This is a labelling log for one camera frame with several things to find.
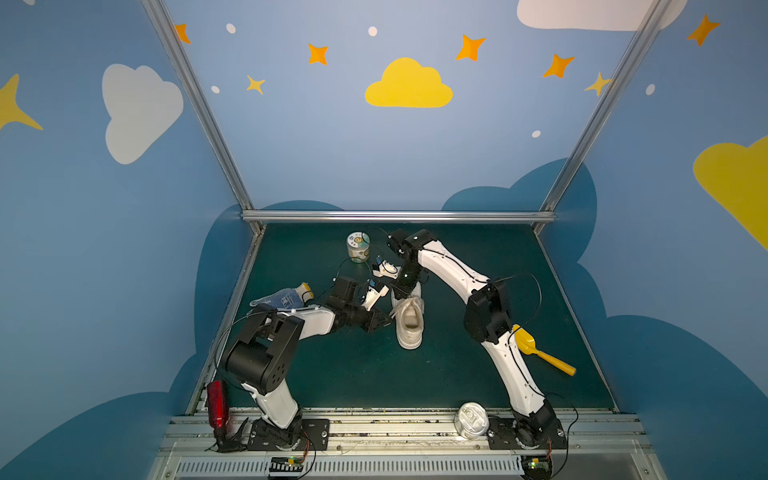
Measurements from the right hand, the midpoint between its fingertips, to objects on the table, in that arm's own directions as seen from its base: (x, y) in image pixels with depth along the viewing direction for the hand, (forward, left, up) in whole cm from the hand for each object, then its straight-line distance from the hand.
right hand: (401, 291), depth 95 cm
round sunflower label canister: (+17, +16, +2) cm, 24 cm away
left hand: (-8, +3, -2) cm, 9 cm away
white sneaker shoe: (-8, -3, -1) cm, 9 cm away
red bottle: (-35, +47, -2) cm, 58 cm away
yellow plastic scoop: (-13, -40, -7) cm, 42 cm away
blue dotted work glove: (-2, +38, -5) cm, 39 cm away
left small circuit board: (-47, +27, -9) cm, 55 cm away
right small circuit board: (-44, -35, -10) cm, 57 cm away
